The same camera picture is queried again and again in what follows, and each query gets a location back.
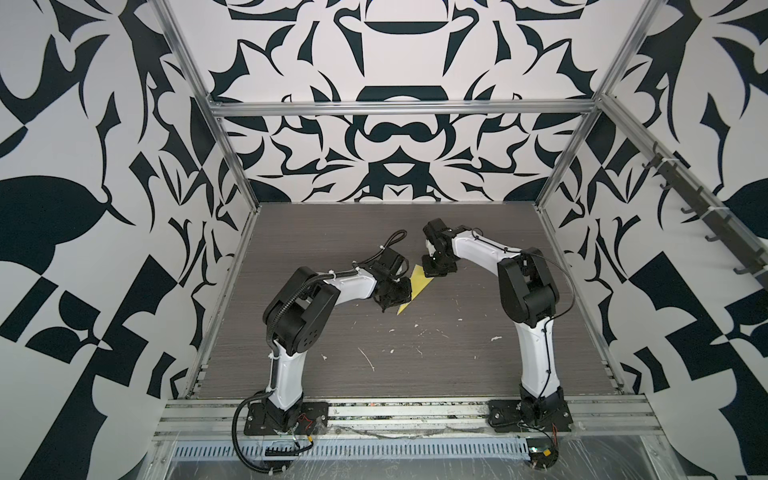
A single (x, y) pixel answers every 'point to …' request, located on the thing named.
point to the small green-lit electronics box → (543, 452)
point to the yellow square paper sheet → (418, 283)
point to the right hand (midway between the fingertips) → (433, 269)
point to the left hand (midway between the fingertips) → (416, 294)
